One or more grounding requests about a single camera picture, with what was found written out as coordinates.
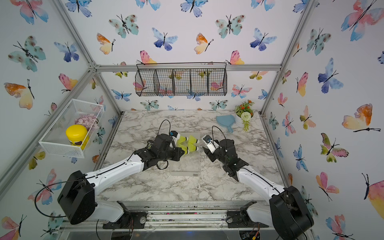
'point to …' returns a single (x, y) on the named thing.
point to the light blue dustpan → (226, 121)
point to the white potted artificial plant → (244, 115)
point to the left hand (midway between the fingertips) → (186, 151)
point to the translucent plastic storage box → (189, 164)
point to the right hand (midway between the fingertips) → (208, 142)
